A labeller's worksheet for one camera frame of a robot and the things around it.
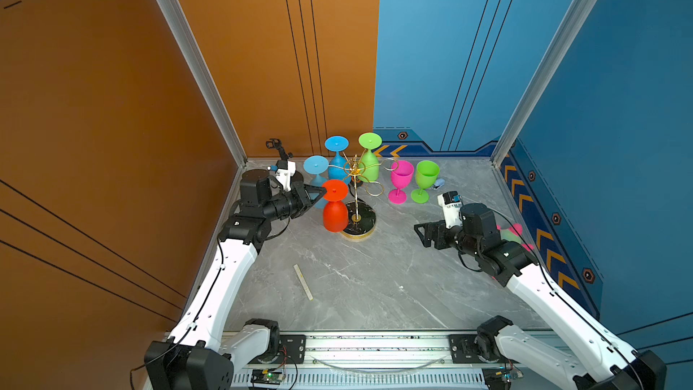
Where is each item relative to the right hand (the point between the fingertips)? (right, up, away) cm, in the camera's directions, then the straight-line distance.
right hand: (427, 224), depth 77 cm
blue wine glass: (-32, +17, +1) cm, 37 cm away
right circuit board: (+17, -39, -7) cm, 43 cm away
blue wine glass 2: (-26, +17, +2) cm, 31 cm away
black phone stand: (-50, +27, +21) cm, 61 cm away
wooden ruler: (-38, -19, +8) cm, 43 cm away
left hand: (-29, +11, -6) cm, 31 cm away
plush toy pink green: (+33, -5, +14) cm, 36 cm away
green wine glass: (-17, +18, +13) cm, 28 cm away
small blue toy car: (+14, +13, +33) cm, 38 cm away
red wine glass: (-27, +4, +1) cm, 27 cm away
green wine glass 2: (+5, +15, +18) cm, 24 cm away
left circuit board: (-44, -39, -7) cm, 60 cm away
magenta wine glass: (-4, +15, +20) cm, 25 cm away
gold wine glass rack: (-18, 0, +22) cm, 29 cm away
